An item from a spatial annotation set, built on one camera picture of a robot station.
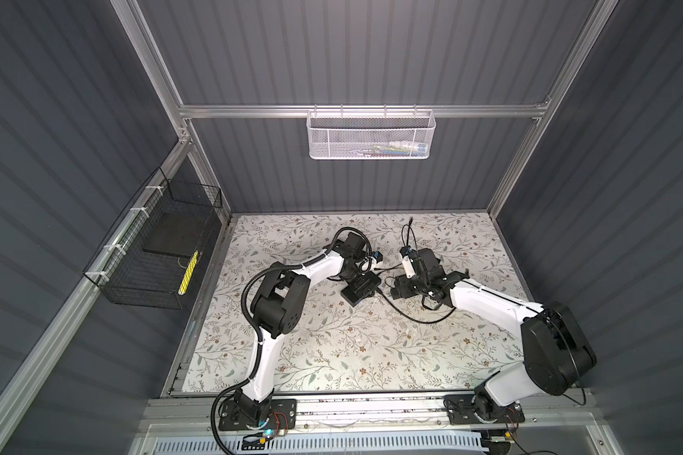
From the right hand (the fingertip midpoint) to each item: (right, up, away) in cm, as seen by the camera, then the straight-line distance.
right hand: (405, 282), depth 91 cm
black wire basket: (-70, +9, -18) cm, 72 cm away
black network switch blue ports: (-15, -2, -3) cm, 15 cm away
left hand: (-13, -2, +8) cm, 15 cm away
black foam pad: (-64, +15, -16) cm, 68 cm away
